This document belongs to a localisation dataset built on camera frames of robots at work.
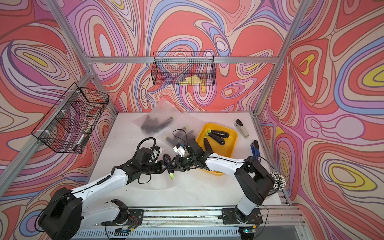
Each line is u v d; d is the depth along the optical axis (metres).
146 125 1.07
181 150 0.78
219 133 1.03
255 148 0.95
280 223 0.72
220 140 1.00
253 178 0.46
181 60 0.87
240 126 1.07
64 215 0.40
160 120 1.12
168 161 0.78
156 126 1.06
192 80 0.91
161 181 0.84
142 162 0.65
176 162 0.72
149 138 0.67
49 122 0.65
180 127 1.08
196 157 0.66
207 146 0.96
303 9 0.69
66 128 0.73
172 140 1.01
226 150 0.97
